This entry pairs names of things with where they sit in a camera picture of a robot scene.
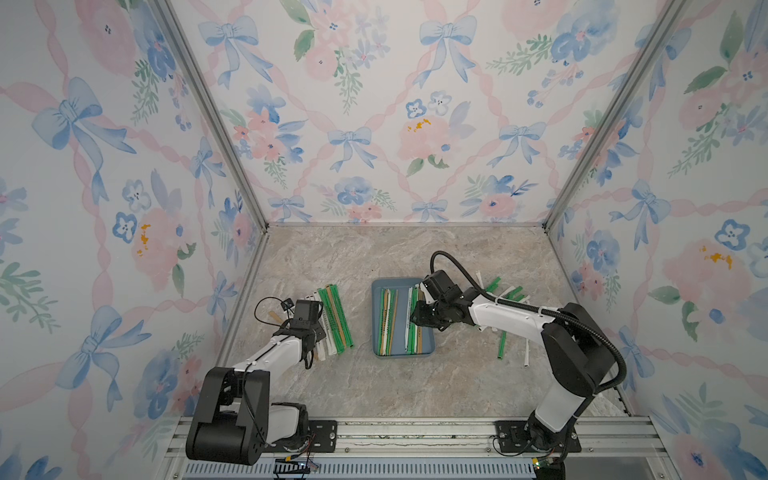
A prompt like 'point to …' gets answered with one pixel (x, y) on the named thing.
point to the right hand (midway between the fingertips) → (414, 317)
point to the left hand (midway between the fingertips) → (311, 328)
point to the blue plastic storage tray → (401, 284)
